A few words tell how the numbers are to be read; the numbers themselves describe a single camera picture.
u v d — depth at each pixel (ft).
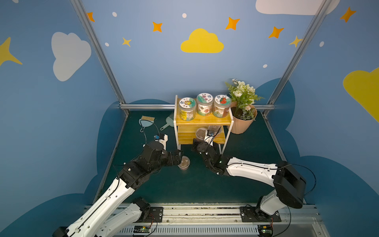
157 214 2.45
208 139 2.35
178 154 2.03
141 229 2.35
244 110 3.21
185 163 2.87
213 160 2.05
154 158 1.71
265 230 2.40
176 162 2.02
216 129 2.75
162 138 2.06
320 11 2.34
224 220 2.43
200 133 2.68
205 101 2.26
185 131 2.91
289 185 1.44
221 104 2.22
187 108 2.18
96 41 2.64
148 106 4.07
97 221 1.30
